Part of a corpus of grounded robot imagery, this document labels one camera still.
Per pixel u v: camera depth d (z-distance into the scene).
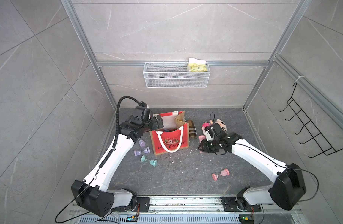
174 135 0.81
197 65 0.86
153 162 0.86
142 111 0.54
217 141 0.61
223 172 0.82
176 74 1.01
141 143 0.95
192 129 1.02
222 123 1.00
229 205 0.73
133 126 0.50
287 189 0.41
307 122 0.67
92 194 0.37
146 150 0.91
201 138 0.82
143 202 0.75
